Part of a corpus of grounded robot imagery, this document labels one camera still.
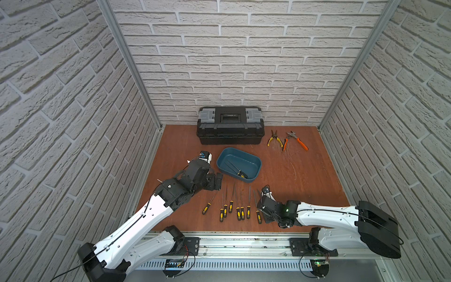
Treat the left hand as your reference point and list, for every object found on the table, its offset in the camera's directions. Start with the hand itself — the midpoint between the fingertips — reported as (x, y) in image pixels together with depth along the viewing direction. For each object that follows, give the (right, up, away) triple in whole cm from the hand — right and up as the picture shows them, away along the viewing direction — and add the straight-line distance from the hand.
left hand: (216, 172), depth 73 cm
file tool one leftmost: (-7, -21, +10) cm, 24 cm away
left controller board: (-18, -39, -2) cm, 43 cm away
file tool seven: (+15, -20, +12) cm, 28 cm away
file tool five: (+10, -20, +10) cm, 25 cm away
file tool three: (+4, -19, +12) cm, 23 cm away
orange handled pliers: (+48, +18, +42) cm, 66 cm away
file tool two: (+2, -20, +10) cm, 23 cm away
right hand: (+24, -21, +11) cm, 34 cm away
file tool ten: (+12, -6, +22) cm, 25 cm away
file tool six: (+12, -20, +10) cm, 26 cm away
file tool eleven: (+12, -4, +24) cm, 27 cm away
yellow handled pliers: (+35, +16, +41) cm, 56 cm away
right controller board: (+43, -39, -2) cm, 58 cm away
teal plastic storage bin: (+17, 0, +27) cm, 32 cm away
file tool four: (+7, -18, +12) cm, 22 cm away
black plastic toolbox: (+6, +23, +25) cm, 34 cm away
